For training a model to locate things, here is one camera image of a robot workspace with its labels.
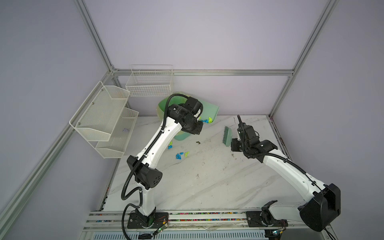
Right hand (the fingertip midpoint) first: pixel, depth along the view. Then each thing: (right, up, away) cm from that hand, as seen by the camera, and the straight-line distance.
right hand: (232, 142), depth 82 cm
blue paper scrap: (-32, -11, +15) cm, 37 cm away
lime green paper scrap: (-13, +12, -2) cm, 17 cm away
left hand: (-20, +6, -6) cm, 22 cm away
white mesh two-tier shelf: (-69, +12, -4) cm, 70 cm away
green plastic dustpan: (-13, +18, 0) cm, 22 cm away
